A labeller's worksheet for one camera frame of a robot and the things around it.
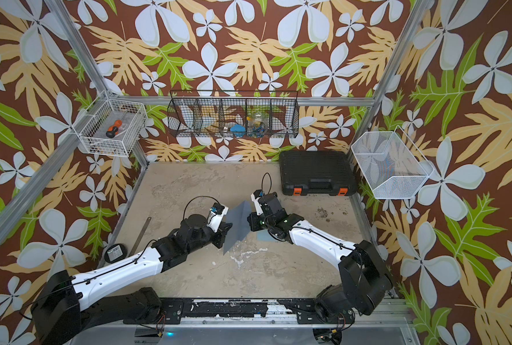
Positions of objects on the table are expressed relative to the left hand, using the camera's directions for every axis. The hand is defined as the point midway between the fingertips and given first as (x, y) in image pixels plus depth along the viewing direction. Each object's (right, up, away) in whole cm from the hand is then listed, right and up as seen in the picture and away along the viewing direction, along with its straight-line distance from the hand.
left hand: (232, 222), depth 79 cm
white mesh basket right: (+63, +21, +6) cm, 67 cm away
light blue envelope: (+12, -4, -4) cm, 13 cm away
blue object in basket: (+1, +38, +15) cm, 41 cm away
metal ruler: (-42, -8, +14) cm, 46 cm away
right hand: (+5, +1, +6) cm, 8 cm away
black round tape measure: (-49, -14, +7) cm, 51 cm away
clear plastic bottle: (+10, +39, +17) cm, 44 cm away
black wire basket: (+6, +46, +17) cm, 49 cm away
